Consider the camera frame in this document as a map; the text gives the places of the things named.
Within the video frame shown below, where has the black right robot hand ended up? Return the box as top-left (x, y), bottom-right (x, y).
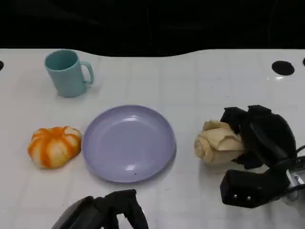
top-left (219, 104), bottom-right (297, 170)

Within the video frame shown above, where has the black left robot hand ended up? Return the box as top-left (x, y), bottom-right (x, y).
top-left (51, 189), bottom-right (150, 229)

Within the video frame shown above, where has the beige towel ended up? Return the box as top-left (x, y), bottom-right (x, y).
top-left (194, 120), bottom-right (246, 166)

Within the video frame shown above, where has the lilac plate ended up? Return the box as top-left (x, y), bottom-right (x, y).
top-left (82, 104), bottom-right (177, 184)

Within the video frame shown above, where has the orange and white bread roll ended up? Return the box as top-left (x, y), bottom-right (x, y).
top-left (27, 126), bottom-right (83, 169)

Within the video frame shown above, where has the pale green mug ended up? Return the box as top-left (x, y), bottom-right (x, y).
top-left (44, 49), bottom-right (95, 98)

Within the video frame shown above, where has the black backdrop cloth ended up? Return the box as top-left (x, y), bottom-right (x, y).
top-left (0, 0), bottom-right (305, 58)

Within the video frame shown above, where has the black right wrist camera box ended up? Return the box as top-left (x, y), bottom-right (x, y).
top-left (219, 167), bottom-right (290, 208)

